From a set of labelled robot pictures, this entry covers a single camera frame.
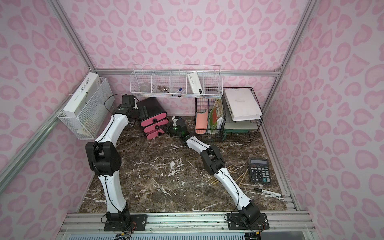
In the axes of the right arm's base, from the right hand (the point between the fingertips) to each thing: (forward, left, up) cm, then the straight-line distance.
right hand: (157, 126), depth 100 cm
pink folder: (+11, -30, -10) cm, 33 cm away
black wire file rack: (+25, -30, -3) cm, 39 cm away
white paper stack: (+8, -55, +12) cm, 57 cm away
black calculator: (-27, -64, -9) cm, 70 cm away
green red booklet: (+10, -40, +3) cm, 41 cm away
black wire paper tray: (+2, -59, -8) cm, 59 cm away
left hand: (+5, +9, +8) cm, 13 cm away
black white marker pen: (-38, -67, -11) cm, 78 cm away
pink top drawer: (+1, +1, +5) cm, 6 cm away
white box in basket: (+15, -26, +23) cm, 38 cm away
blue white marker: (+19, -15, +15) cm, 29 cm away
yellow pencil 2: (-34, -43, +7) cm, 56 cm away
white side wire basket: (-19, +26, +22) cm, 39 cm away
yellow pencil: (-31, -35, -11) cm, 48 cm away
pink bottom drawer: (-2, +4, -6) cm, 7 cm away
